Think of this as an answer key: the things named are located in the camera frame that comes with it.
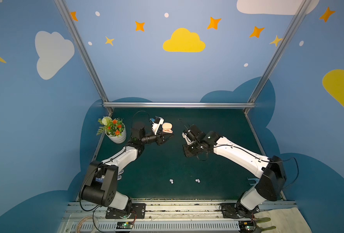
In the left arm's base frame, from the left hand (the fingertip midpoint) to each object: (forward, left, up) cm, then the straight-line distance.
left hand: (173, 134), depth 80 cm
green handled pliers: (-41, -43, -20) cm, 63 cm away
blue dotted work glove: (-16, +32, -22) cm, 42 cm away
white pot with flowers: (+9, +37, -7) cm, 39 cm away
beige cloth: (-37, -58, -21) cm, 72 cm away
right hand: (-6, -7, -6) cm, 11 cm away
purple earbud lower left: (-18, +1, -21) cm, 28 cm away
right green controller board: (-40, -38, -22) cm, 59 cm away
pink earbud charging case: (+4, +3, +1) cm, 5 cm away
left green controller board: (-40, +24, -22) cm, 51 cm away
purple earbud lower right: (-18, -15, -21) cm, 32 cm away
